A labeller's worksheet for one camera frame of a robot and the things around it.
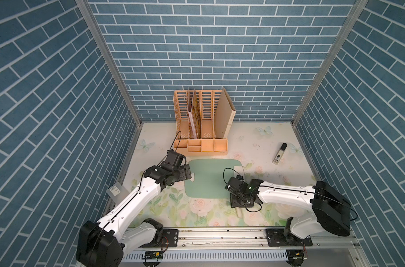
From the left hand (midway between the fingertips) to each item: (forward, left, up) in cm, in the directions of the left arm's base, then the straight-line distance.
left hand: (185, 173), depth 81 cm
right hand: (-11, -25, -11) cm, 30 cm away
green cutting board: (+7, -13, -17) cm, 22 cm away
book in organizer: (+36, -2, +8) cm, 37 cm away
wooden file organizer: (+24, +3, -4) cm, 24 cm away
